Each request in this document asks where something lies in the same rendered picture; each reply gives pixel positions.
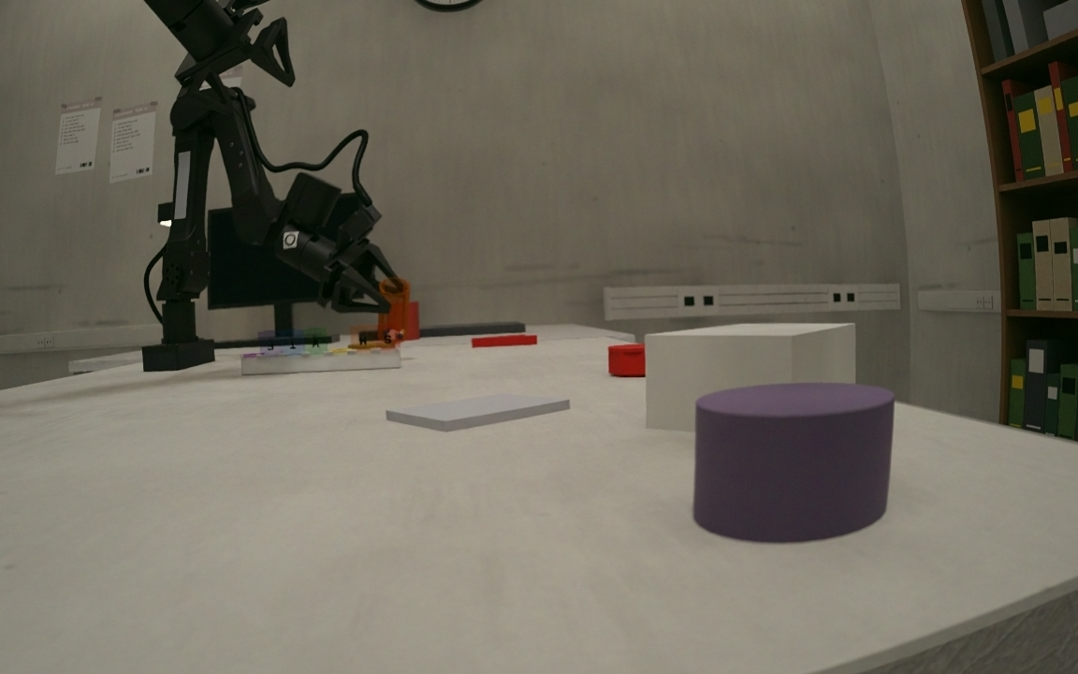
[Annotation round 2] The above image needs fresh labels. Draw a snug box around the purple cylinder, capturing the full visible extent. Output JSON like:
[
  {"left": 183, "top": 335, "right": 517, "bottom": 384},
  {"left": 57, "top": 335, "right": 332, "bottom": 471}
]
[{"left": 692, "top": 383, "right": 896, "bottom": 544}]

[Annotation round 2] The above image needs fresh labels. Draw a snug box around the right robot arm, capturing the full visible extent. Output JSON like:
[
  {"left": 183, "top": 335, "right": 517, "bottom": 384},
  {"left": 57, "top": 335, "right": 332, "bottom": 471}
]
[{"left": 143, "top": 0, "right": 270, "bottom": 27}]

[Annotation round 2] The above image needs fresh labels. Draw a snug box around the red flat bar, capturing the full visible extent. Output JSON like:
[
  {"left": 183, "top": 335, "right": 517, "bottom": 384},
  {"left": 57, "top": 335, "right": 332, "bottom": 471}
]
[{"left": 472, "top": 334, "right": 537, "bottom": 348}]

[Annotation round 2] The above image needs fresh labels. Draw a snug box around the white box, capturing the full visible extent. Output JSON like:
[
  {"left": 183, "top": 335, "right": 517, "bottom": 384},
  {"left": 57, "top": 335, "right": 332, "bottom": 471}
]
[{"left": 645, "top": 324, "right": 855, "bottom": 432}]

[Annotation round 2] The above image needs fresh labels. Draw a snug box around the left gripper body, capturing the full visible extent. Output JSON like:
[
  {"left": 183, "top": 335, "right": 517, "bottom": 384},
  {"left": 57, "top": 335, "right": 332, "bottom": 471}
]
[{"left": 299, "top": 206, "right": 374, "bottom": 310}]

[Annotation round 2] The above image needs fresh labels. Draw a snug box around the orange translucent cylinder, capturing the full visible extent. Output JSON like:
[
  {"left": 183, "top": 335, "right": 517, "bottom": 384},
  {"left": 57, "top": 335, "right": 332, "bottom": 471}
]
[{"left": 378, "top": 277, "right": 410, "bottom": 343}]

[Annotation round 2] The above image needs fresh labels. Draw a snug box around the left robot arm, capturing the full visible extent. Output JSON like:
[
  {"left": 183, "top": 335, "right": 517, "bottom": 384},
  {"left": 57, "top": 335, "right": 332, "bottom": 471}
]
[{"left": 141, "top": 86, "right": 343, "bottom": 354}]

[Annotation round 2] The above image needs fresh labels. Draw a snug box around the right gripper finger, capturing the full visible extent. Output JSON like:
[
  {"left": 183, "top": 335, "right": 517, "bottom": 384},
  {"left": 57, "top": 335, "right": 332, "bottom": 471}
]
[
  {"left": 177, "top": 66, "right": 234, "bottom": 115},
  {"left": 250, "top": 17, "right": 296, "bottom": 87}
]

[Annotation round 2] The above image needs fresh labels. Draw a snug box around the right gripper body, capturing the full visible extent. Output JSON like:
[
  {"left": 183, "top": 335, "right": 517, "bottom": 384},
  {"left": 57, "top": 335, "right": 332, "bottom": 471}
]
[{"left": 168, "top": 0, "right": 278, "bottom": 86}]

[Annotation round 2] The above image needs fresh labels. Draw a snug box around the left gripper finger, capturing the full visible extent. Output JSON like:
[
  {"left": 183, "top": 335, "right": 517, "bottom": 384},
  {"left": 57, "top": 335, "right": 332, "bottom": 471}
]
[
  {"left": 334, "top": 266, "right": 391, "bottom": 314},
  {"left": 362, "top": 244, "right": 398, "bottom": 292}
]

